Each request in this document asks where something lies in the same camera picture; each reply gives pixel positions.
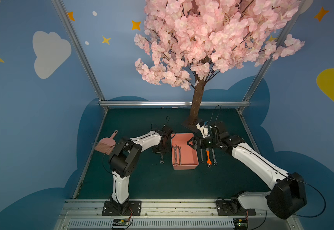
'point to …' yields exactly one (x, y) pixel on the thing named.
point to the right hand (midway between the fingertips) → (194, 140)
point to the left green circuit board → (120, 222)
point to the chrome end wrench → (161, 157)
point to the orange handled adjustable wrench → (208, 161)
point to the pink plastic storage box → (184, 156)
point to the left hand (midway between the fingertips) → (163, 150)
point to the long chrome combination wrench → (215, 163)
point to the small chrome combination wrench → (202, 161)
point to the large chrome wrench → (175, 148)
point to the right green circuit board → (240, 224)
